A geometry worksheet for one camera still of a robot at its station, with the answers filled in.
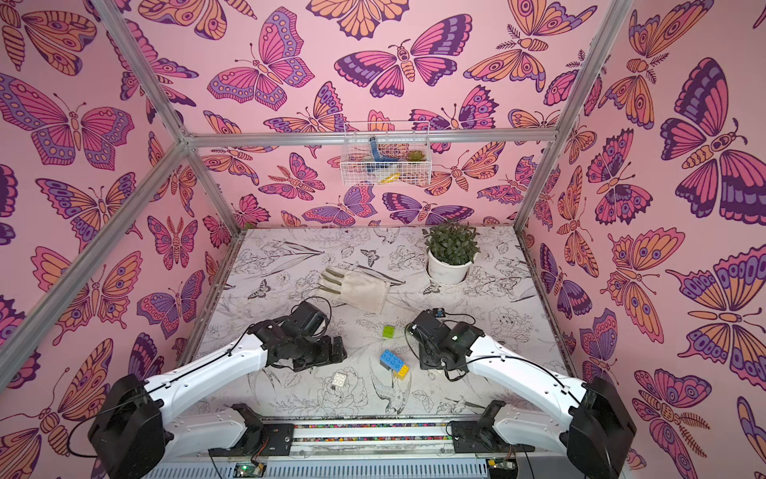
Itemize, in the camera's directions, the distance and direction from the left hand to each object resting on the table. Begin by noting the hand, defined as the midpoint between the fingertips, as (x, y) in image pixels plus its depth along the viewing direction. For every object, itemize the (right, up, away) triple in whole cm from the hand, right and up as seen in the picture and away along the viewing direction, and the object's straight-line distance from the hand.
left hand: (338, 356), depth 81 cm
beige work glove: (+3, +17, +22) cm, 28 cm away
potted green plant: (+33, +30, +9) cm, 45 cm away
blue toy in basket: (+10, +58, +12) cm, 60 cm away
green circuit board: (-19, -24, -11) cm, 32 cm away
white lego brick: (0, -6, 0) cm, 6 cm away
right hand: (+26, 0, -1) cm, 26 cm away
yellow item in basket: (+15, +50, +5) cm, 52 cm away
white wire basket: (+13, +60, +13) cm, 63 cm away
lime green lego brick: (+14, +4, +10) cm, 18 cm away
